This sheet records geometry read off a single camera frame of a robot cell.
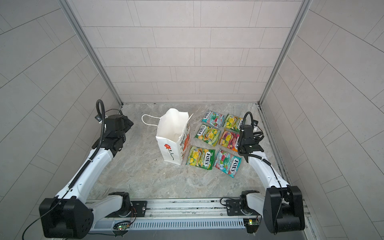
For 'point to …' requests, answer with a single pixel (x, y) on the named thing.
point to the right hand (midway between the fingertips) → (248, 133)
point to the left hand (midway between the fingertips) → (124, 119)
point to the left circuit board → (123, 226)
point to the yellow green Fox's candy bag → (232, 122)
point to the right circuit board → (251, 224)
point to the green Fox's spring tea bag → (208, 135)
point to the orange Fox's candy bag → (229, 140)
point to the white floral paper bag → (173, 134)
